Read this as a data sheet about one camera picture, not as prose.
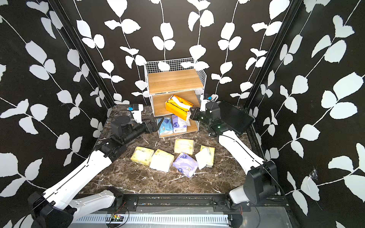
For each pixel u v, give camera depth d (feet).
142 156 2.88
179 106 2.56
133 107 1.98
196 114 2.27
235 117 4.01
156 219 2.30
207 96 2.25
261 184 1.68
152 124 2.00
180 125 3.24
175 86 2.45
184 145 3.04
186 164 2.70
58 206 1.29
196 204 2.47
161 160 2.83
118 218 2.34
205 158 2.84
